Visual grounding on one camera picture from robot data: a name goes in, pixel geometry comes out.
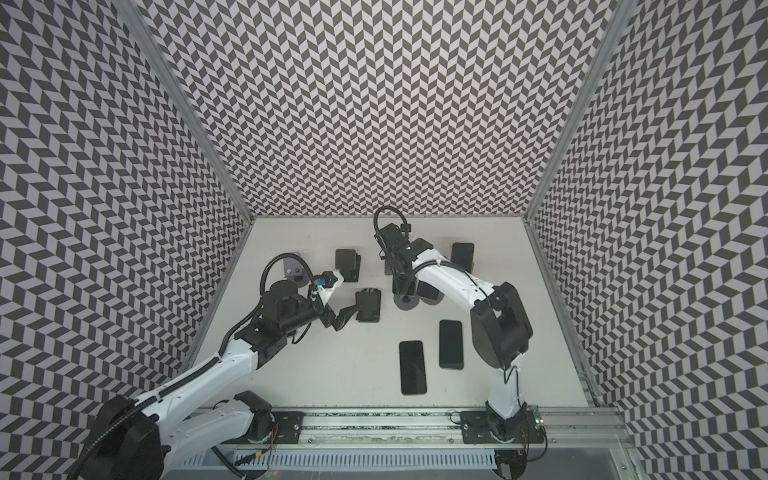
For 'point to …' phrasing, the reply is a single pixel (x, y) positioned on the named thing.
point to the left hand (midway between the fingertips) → (350, 292)
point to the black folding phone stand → (369, 300)
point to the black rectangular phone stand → (348, 262)
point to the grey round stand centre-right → (433, 301)
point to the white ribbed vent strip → (344, 460)
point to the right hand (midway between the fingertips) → (404, 270)
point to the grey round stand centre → (406, 302)
